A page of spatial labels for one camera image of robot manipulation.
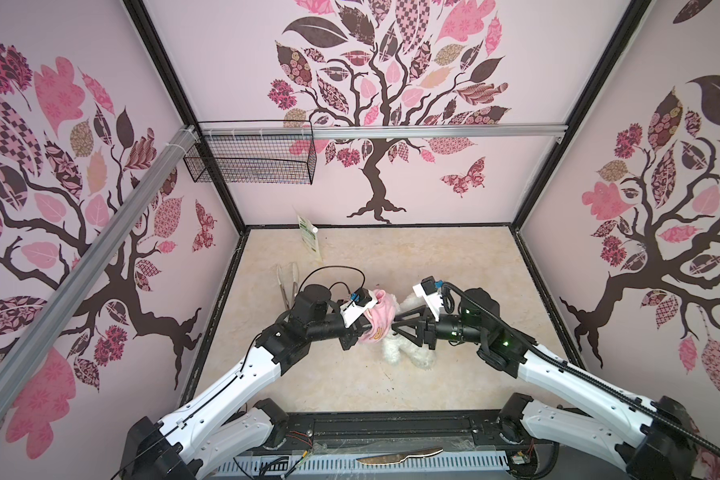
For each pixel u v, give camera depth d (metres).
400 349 0.78
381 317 0.66
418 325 0.61
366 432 0.75
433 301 0.62
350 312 0.62
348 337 0.64
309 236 1.04
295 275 1.03
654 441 0.39
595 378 0.46
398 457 0.70
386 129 0.94
